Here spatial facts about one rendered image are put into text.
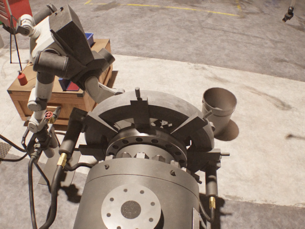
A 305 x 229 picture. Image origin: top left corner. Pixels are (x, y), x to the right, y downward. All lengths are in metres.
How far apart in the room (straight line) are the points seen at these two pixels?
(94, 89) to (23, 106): 1.20
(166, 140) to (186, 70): 1.97
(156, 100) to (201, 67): 2.09
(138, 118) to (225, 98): 1.30
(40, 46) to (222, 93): 1.66
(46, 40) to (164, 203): 0.88
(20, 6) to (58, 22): 3.66
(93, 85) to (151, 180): 0.73
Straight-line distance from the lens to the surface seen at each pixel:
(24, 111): 2.56
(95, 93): 1.48
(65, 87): 2.08
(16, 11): 4.84
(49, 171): 2.18
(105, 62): 1.44
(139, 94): 1.04
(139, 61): 3.20
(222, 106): 2.37
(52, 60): 1.07
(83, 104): 2.11
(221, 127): 2.20
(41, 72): 1.10
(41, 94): 1.22
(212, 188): 1.44
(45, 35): 1.21
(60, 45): 1.17
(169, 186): 0.97
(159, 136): 1.17
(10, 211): 2.16
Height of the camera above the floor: 1.72
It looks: 45 degrees down
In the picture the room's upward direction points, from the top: straight up
